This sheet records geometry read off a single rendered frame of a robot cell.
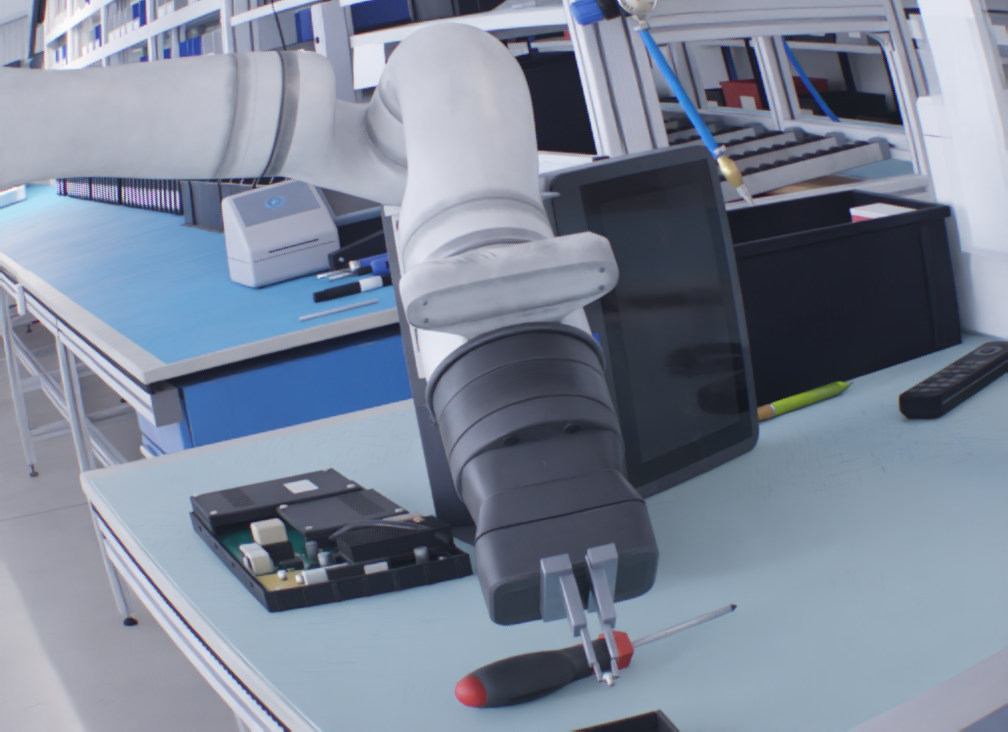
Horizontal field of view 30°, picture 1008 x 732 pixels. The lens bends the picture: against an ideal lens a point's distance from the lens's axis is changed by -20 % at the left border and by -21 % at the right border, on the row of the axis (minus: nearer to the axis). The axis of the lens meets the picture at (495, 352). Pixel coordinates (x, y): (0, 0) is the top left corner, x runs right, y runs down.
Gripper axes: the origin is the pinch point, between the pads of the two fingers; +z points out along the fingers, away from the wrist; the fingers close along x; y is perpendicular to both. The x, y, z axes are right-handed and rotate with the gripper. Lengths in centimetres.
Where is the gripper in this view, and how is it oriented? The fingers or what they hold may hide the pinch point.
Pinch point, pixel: (608, 677)
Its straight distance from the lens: 91.7
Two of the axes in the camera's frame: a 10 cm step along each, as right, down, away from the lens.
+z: 2.2, 7.9, -5.7
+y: 0.2, 5.9, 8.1
